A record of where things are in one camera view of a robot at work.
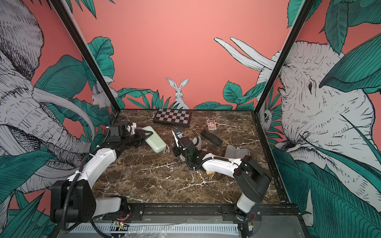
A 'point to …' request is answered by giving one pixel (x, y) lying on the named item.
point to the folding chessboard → (172, 117)
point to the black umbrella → (211, 137)
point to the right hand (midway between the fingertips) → (172, 139)
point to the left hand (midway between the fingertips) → (152, 132)
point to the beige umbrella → (210, 172)
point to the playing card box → (212, 125)
